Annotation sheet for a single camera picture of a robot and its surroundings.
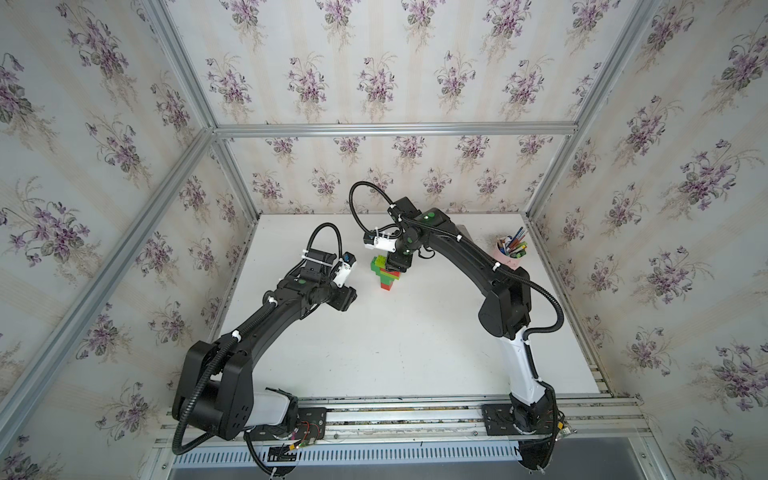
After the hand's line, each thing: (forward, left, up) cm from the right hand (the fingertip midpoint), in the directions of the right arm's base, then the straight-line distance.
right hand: (396, 255), depth 90 cm
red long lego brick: (-5, 0, -2) cm, 6 cm away
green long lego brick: (-3, +3, -10) cm, 11 cm away
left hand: (-11, +15, -4) cm, 19 cm away
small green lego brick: (-4, +6, -4) cm, 8 cm away
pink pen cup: (+2, -37, -5) cm, 38 cm away
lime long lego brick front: (-5, 0, -4) cm, 7 cm away
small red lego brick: (-3, +4, -13) cm, 14 cm away
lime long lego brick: (-3, +4, +1) cm, 5 cm away
